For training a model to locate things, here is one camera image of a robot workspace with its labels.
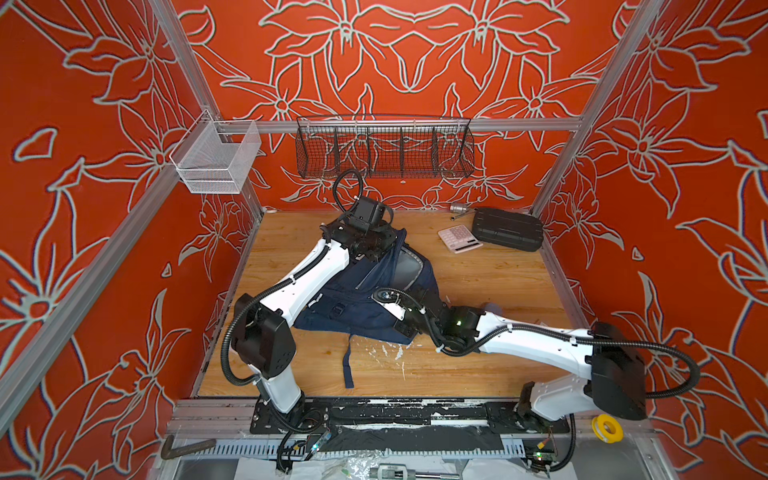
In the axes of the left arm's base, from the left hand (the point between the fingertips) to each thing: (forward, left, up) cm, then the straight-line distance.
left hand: (398, 234), depth 81 cm
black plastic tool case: (+21, -41, -18) cm, 49 cm away
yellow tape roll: (-40, -53, -24) cm, 70 cm away
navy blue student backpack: (-15, +14, -16) cm, 26 cm away
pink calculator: (+18, -23, -21) cm, 36 cm away
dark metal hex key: (-51, +52, -23) cm, 76 cm away
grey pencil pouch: (-8, -32, -24) cm, 40 cm away
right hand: (-17, +3, -9) cm, 20 cm away
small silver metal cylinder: (+33, -25, -20) cm, 46 cm away
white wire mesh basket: (+23, +59, +7) cm, 64 cm away
